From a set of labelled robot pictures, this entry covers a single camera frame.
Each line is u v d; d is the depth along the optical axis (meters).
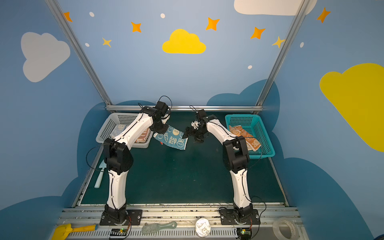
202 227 0.68
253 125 1.10
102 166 0.90
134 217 0.74
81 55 0.85
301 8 0.70
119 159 0.55
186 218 0.76
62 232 0.69
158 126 0.80
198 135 0.85
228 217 0.75
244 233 0.73
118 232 0.73
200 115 0.80
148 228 0.70
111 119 1.05
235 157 0.57
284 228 0.72
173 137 1.01
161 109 0.75
